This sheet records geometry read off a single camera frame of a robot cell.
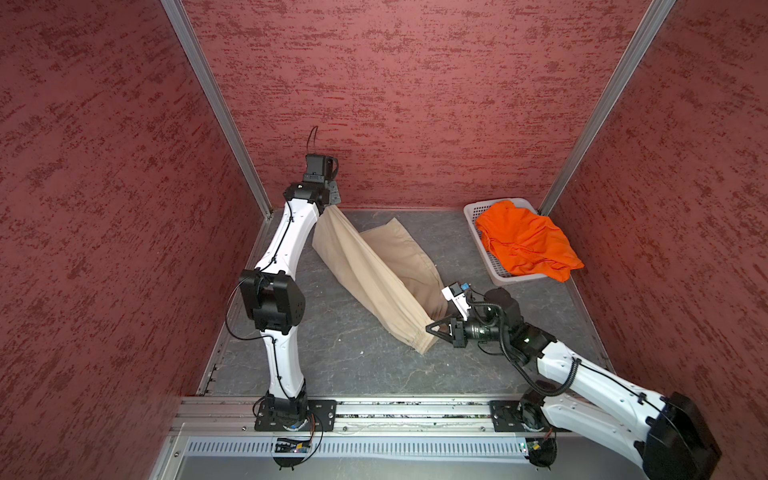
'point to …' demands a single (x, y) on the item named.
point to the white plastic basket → (497, 272)
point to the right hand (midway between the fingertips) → (427, 338)
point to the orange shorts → (527, 243)
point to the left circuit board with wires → (288, 445)
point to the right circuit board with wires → (543, 452)
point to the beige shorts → (388, 270)
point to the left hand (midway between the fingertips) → (324, 197)
